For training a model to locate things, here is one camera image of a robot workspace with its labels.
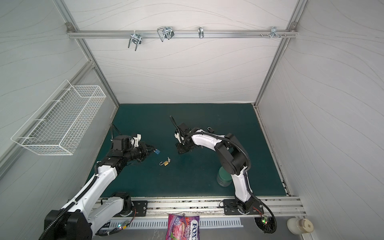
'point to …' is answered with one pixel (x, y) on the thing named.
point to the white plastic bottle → (297, 226)
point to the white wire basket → (59, 124)
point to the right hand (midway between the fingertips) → (181, 147)
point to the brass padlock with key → (166, 162)
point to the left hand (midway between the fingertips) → (158, 145)
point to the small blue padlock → (157, 151)
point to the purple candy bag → (181, 227)
